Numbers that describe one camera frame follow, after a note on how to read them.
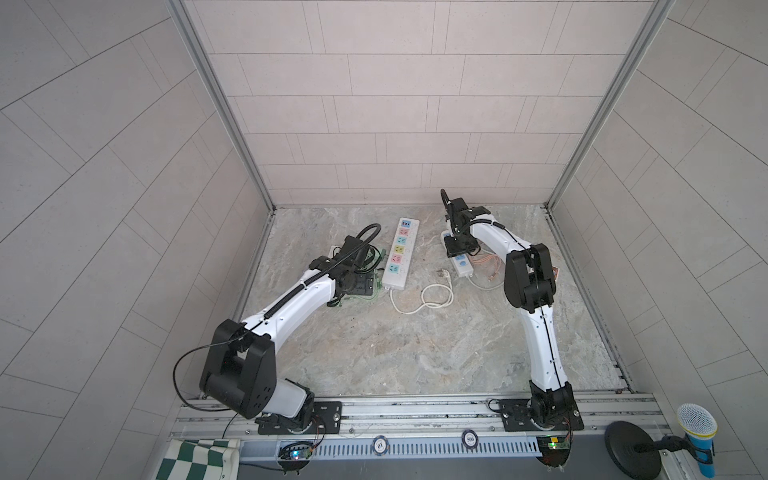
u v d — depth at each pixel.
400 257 0.99
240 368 0.41
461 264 0.96
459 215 0.80
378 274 0.97
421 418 0.72
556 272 0.96
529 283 0.60
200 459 0.64
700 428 0.49
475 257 1.01
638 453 0.65
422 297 0.91
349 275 0.61
